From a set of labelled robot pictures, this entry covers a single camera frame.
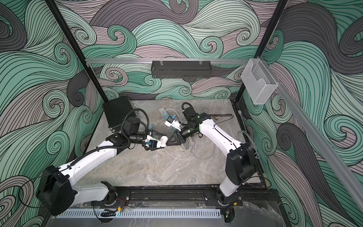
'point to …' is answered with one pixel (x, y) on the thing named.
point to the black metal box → (117, 110)
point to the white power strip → (162, 111)
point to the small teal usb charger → (166, 116)
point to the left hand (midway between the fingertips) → (164, 135)
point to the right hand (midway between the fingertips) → (168, 144)
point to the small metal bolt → (204, 109)
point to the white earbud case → (163, 139)
